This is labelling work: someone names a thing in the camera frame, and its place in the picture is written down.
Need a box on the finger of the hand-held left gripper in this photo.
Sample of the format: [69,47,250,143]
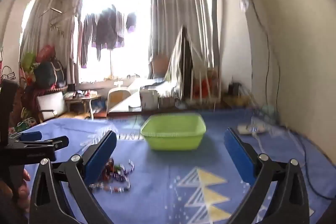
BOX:
[25,135,69,154]
[10,131,42,143]

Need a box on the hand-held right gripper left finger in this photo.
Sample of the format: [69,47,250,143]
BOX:
[28,130,117,224]

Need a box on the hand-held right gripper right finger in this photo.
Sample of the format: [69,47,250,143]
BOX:
[224,127,310,224]

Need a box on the pile of bead bracelets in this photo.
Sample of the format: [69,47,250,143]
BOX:
[89,158,135,193]

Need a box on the green plastic basin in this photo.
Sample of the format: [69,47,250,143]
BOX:
[140,113,207,151]

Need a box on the person's left hand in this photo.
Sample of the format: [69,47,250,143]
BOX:
[10,164,31,215]

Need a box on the white power strip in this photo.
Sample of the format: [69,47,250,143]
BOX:
[237,122,266,136]

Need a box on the white chair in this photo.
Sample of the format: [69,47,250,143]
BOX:
[36,91,66,122]

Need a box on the small wooden table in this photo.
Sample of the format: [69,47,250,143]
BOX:
[64,93,102,120]

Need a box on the bright green bag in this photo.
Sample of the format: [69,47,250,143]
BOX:
[21,51,37,70]

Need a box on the dark green bag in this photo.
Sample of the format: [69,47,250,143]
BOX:
[34,59,66,88]

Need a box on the white plastic stool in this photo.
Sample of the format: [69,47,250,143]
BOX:
[106,83,143,113]

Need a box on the red bag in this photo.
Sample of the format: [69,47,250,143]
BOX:
[36,45,56,62]

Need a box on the dark object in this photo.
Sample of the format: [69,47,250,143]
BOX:
[228,80,241,95]

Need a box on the white box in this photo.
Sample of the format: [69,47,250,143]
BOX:
[140,90,159,110]

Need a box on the white rack with orange things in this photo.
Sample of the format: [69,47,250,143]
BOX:
[189,69,220,104]

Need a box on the grey curtain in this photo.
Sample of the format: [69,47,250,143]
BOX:
[147,0,221,109]
[20,0,88,89]

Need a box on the lavender hanging shirt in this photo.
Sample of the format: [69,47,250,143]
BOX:
[78,13,93,69]

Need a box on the folded silver sheet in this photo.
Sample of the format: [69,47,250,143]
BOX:
[166,25,195,107]

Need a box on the dark purple hanging jacket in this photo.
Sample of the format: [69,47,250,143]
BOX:
[91,4,126,61]

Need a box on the small dark hanging garment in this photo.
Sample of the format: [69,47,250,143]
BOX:
[125,11,137,32]

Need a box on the black wall cable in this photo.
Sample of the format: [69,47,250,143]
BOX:
[245,0,282,125]

